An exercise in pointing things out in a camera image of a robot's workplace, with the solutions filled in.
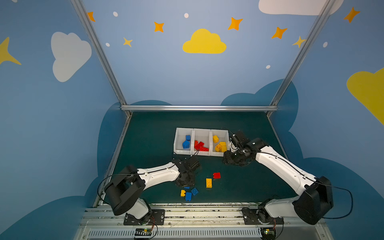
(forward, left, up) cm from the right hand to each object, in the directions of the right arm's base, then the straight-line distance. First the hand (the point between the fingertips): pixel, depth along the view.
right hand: (227, 160), depth 81 cm
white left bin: (+24, +31, -13) cm, 41 cm away
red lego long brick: (+13, +13, -11) cm, 21 cm away
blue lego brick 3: (-14, +18, -12) cm, 25 cm away
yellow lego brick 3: (+14, +3, -10) cm, 18 cm away
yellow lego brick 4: (+17, 0, -9) cm, 19 cm away
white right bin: (+20, +2, -11) cm, 23 cm away
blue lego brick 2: (+22, +24, -11) cm, 34 cm away
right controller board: (-31, -20, -17) cm, 40 cm away
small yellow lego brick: (-15, +24, -12) cm, 31 cm away
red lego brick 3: (-4, +4, -13) cm, 14 cm away
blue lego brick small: (-12, +22, -11) cm, 27 cm away
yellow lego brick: (+22, +5, -11) cm, 25 cm away
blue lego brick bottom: (-17, +21, -12) cm, 29 cm away
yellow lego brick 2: (+15, +1, -10) cm, 18 cm away
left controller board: (-34, +42, -16) cm, 57 cm away
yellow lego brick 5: (-9, +9, -12) cm, 18 cm away
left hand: (-9, +20, -12) cm, 25 cm away
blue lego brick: (+13, +25, -7) cm, 29 cm away
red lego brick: (+18, +18, -10) cm, 27 cm away
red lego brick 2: (+17, +15, -11) cm, 26 cm away
